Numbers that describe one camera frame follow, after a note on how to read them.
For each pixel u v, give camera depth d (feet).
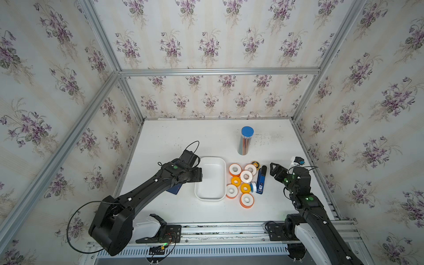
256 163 3.14
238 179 2.94
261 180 2.95
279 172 2.40
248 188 2.83
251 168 3.03
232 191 2.80
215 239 2.39
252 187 2.75
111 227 1.29
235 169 2.97
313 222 1.74
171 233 2.38
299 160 2.35
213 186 2.90
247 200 2.71
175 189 2.80
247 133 2.89
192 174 2.44
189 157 2.13
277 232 2.40
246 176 2.96
